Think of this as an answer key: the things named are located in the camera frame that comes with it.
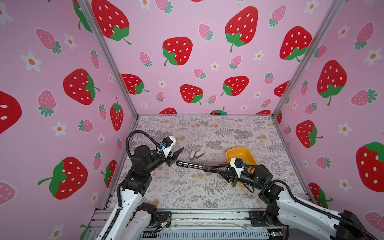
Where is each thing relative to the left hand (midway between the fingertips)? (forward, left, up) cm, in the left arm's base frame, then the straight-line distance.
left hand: (177, 143), depth 69 cm
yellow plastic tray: (+12, -40, -28) cm, 50 cm away
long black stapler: (-8, -22, -10) cm, 26 cm away
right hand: (-8, -20, -9) cm, 23 cm away
